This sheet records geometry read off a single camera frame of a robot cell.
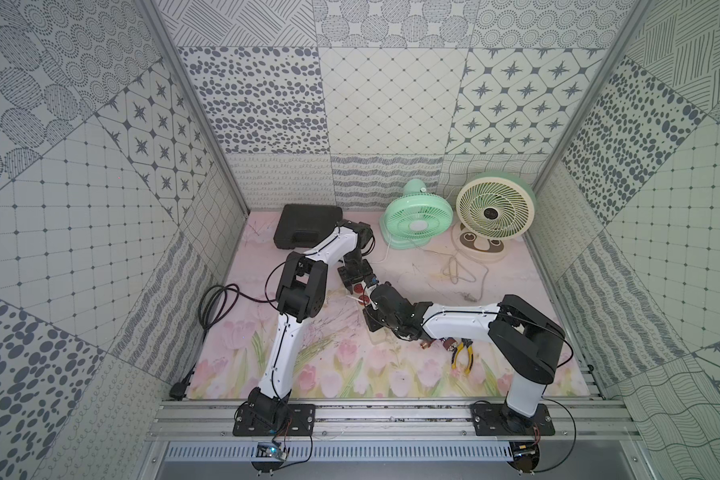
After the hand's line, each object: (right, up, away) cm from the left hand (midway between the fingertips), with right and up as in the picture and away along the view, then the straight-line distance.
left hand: (360, 287), depth 99 cm
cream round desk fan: (+41, +26, -10) cm, 49 cm away
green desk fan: (+17, +23, -7) cm, 29 cm away
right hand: (+3, -6, -9) cm, 11 cm away
